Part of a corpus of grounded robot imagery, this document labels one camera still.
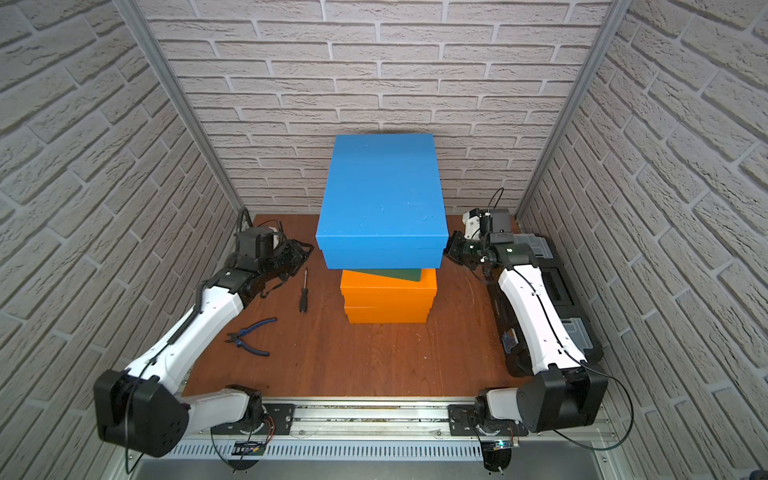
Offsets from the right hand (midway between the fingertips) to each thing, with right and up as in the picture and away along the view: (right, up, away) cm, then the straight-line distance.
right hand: (443, 247), depth 77 cm
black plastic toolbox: (+18, -27, -3) cm, 33 cm away
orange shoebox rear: (-15, -20, +8) cm, 27 cm away
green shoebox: (-9, -7, -4) cm, 12 cm away
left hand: (-34, +1, +2) cm, 34 cm away
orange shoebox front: (-21, -11, -4) cm, 24 cm away
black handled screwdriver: (-43, -16, +18) cm, 49 cm away
